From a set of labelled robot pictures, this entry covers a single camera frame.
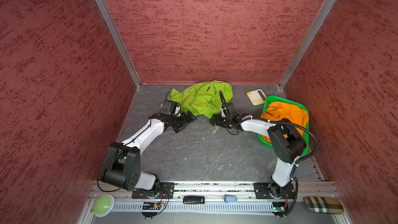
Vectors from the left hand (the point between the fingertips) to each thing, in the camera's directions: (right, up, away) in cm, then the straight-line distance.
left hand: (191, 124), depth 86 cm
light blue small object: (+20, -33, -15) cm, 41 cm away
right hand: (+14, -1, +9) cm, 16 cm away
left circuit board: (-18, -36, -15) cm, 43 cm away
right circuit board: (+42, -36, -15) cm, 58 cm away
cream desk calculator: (+47, +16, +26) cm, 56 cm away
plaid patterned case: (+63, -33, -18) cm, 73 cm away
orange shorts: (+51, +8, +3) cm, 52 cm away
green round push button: (-39, -33, -17) cm, 54 cm away
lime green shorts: (+7, +15, +17) cm, 24 cm away
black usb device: (+2, -31, -17) cm, 36 cm away
